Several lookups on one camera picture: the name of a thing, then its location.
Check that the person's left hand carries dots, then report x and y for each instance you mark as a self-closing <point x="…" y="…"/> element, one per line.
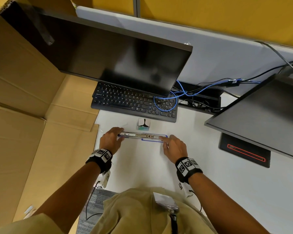
<point x="110" y="141"/>

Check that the person's right hand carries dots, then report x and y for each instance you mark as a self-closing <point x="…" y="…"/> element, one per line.
<point x="175" y="149"/>

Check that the white staple box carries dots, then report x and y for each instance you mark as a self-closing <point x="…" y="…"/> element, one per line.
<point x="144" y="124"/>

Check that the person's left forearm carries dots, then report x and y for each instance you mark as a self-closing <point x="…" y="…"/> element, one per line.
<point x="70" y="194"/>

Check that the person's right forearm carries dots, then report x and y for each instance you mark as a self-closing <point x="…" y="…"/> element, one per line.
<point x="222" y="204"/>

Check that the person's beige shirt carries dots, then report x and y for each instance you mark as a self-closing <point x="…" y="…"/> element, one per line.
<point x="131" y="212"/>

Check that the black left wristband with markers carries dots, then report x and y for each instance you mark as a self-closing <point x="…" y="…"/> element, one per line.
<point x="100" y="159"/>

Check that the black wristband with markers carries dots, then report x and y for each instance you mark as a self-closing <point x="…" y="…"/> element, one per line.
<point x="188" y="169"/>
<point x="100" y="159"/>

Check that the black right wristband with markers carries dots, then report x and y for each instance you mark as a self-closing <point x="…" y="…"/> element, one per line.
<point x="188" y="169"/>

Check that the black keyboard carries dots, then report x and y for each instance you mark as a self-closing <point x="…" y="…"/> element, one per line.
<point x="122" y="99"/>

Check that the white badge card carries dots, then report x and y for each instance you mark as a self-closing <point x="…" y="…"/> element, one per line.
<point x="164" y="201"/>

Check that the black monitor base, red line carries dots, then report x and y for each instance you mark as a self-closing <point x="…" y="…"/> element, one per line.
<point x="234" y="140"/>

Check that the black monitor with red-lined base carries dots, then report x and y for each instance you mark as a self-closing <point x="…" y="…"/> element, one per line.
<point x="258" y="119"/>

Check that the large black computer monitor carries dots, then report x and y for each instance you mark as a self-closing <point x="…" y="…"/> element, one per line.
<point x="100" y="51"/>

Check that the large cardboard box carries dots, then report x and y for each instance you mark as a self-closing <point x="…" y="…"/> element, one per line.
<point x="19" y="119"/>

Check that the grey desk partition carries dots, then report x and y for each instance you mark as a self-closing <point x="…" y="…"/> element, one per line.
<point x="222" y="60"/>

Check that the small white plastic piece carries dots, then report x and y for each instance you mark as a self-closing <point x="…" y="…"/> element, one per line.
<point x="29" y="212"/>

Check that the yellow partition panel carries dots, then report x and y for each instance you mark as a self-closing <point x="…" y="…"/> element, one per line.
<point x="222" y="17"/>
<point x="107" y="3"/>

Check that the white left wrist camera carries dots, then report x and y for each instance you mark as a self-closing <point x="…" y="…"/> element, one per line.
<point x="105" y="180"/>

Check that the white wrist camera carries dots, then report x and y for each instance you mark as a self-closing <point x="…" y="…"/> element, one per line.
<point x="185" y="190"/>
<point x="105" y="180"/>

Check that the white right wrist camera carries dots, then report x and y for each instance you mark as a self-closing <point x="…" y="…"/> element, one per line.
<point x="185" y="190"/>

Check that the grey partition post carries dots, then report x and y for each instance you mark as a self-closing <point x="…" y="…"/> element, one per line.
<point x="136" y="7"/>

